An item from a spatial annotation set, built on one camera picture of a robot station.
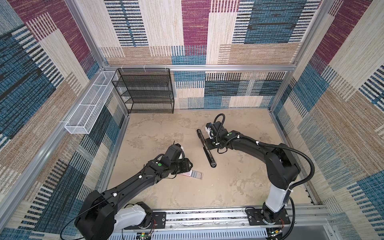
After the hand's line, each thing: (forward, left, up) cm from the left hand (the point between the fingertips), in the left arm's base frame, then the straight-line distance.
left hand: (191, 164), depth 81 cm
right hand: (+14, -10, -3) cm, 18 cm away
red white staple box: (-2, +2, -10) cm, 10 cm away
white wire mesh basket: (+12, +51, +23) cm, 57 cm away
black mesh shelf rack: (+55, +33, +6) cm, 65 cm away
